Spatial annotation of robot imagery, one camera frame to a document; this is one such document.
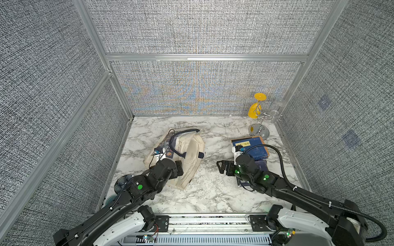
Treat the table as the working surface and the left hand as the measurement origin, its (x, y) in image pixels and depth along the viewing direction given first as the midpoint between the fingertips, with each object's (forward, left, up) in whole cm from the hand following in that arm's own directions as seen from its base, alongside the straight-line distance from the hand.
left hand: (177, 163), depth 73 cm
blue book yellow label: (+2, -36, +9) cm, 37 cm away
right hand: (+3, -23, -3) cm, 23 cm away
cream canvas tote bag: (+11, -4, -1) cm, 12 cm away
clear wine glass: (+36, -62, -5) cm, 72 cm away
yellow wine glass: (+37, -49, -1) cm, 62 cm away
